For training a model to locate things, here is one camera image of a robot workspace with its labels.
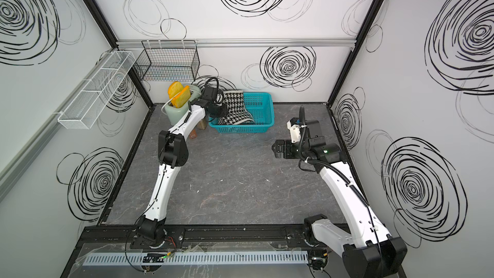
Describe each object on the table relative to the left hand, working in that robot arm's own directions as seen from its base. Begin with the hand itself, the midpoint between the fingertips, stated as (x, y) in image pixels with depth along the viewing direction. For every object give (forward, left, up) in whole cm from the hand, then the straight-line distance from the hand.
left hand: (227, 112), depth 107 cm
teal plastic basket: (+9, -18, -4) cm, 20 cm away
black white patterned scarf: (0, -5, -1) cm, 6 cm away
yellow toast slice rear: (+2, +27, +15) cm, 31 cm away
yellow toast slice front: (-4, +22, +13) cm, 26 cm away
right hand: (-32, -27, +16) cm, 45 cm away
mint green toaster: (-6, +28, +5) cm, 29 cm away
